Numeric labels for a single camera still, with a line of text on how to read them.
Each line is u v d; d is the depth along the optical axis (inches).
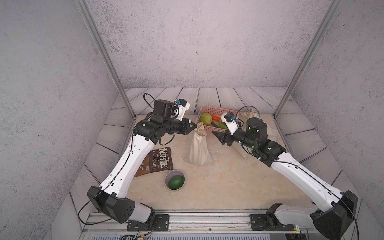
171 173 33.2
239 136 24.0
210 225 28.6
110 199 15.0
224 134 24.3
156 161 35.8
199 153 31.0
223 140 24.6
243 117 21.9
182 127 23.7
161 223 28.8
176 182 32.5
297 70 37.2
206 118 42.3
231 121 22.6
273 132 37.9
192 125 26.9
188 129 24.7
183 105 24.1
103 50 33.4
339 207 14.9
